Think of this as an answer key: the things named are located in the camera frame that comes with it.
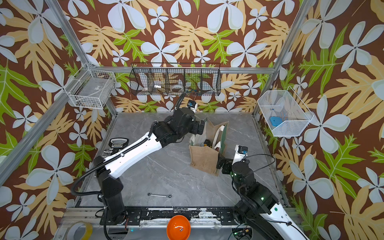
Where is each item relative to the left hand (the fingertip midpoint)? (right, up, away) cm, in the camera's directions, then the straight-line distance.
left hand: (197, 118), depth 74 cm
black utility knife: (+8, -15, +28) cm, 32 cm away
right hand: (+13, -18, -2) cm, 23 cm away
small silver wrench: (-15, -42, +7) cm, 46 cm away
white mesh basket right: (+51, +8, +10) cm, 53 cm away
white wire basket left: (-65, +19, +16) cm, 70 cm away
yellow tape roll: (-58, -53, -6) cm, 79 cm away
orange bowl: (-9, -53, -3) cm, 54 cm away
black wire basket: (-12, +28, +25) cm, 39 cm away
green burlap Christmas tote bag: (+4, -16, +2) cm, 16 cm away
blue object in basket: (+43, -1, +7) cm, 44 cm away
